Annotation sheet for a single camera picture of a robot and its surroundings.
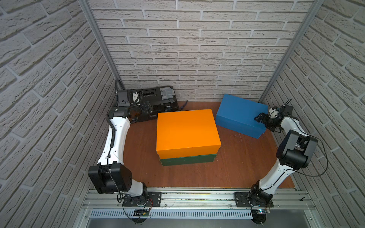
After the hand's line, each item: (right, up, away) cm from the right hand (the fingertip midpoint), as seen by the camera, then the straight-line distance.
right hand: (262, 121), depth 95 cm
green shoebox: (-52, -22, -14) cm, 59 cm away
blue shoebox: (-16, +5, 0) cm, 17 cm away
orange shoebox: (-52, -6, -22) cm, 57 cm away
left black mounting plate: (-73, -40, -23) cm, 86 cm away
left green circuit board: (-74, -46, -25) cm, 90 cm away
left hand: (-74, +10, -17) cm, 76 cm away
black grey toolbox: (-69, +16, +3) cm, 70 cm away
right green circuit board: (-14, -46, -24) cm, 53 cm away
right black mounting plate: (-23, -41, -23) cm, 52 cm away
